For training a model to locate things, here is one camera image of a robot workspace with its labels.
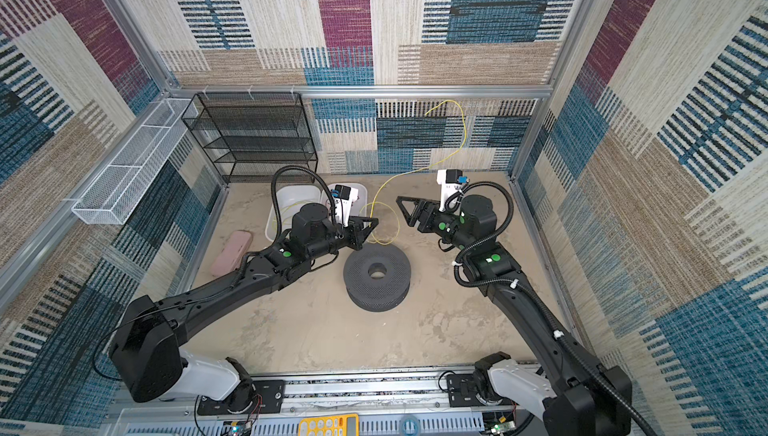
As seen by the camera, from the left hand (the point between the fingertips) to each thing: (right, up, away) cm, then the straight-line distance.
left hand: (379, 217), depth 74 cm
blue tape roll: (+7, -48, -4) cm, 49 cm away
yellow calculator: (-11, -47, -6) cm, 48 cm away
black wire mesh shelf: (-46, +28, +35) cm, 64 cm away
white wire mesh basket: (-62, +5, -4) cm, 63 cm away
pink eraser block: (-48, -12, +23) cm, 54 cm away
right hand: (+6, +3, -4) cm, 8 cm away
